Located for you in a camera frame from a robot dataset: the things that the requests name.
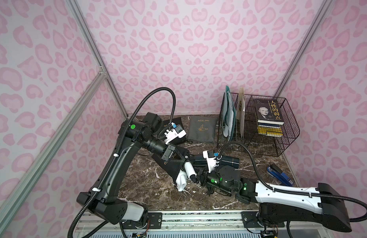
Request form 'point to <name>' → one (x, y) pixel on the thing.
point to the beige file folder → (241, 109)
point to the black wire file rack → (268, 145)
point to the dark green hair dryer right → (233, 162)
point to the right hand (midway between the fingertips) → (189, 171)
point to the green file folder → (229, 114)
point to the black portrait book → (269, 111)
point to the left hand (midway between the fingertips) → (182, 161)
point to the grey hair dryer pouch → (202, 128)
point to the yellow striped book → (273, 129)
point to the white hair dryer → (182, 176)
